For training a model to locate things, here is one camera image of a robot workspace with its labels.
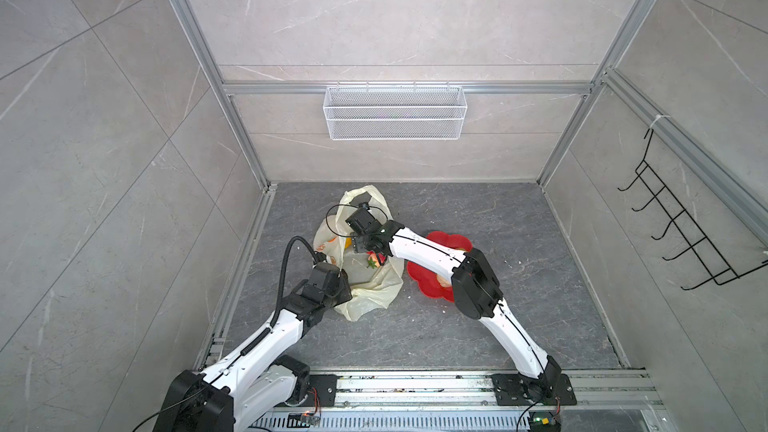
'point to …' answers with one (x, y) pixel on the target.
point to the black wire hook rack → (719, 268)
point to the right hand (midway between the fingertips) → (365, 235)
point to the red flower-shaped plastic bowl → (428, 281)
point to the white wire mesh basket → (394, 113)
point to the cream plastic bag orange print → (371, 284)
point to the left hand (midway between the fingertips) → (346, 279)
